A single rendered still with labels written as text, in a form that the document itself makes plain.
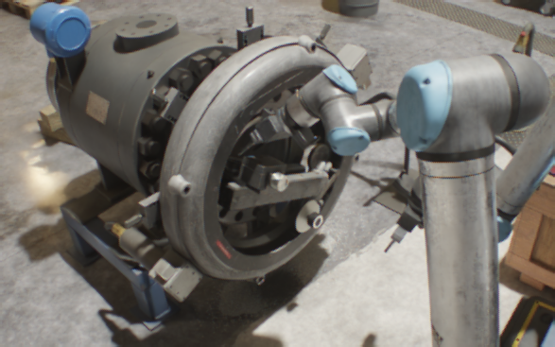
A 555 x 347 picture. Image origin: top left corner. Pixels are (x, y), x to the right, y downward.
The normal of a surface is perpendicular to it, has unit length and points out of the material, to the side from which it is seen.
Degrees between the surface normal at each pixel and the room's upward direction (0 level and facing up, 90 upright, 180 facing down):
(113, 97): 51
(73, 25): 90
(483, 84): 42
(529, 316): 0
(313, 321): 0
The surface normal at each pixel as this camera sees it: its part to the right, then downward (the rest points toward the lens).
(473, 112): 0.21, 0.22
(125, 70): -0.42, -0.42
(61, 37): 0.73, 0.37
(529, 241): -0.69, 0.47
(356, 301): -0.06, -0.80
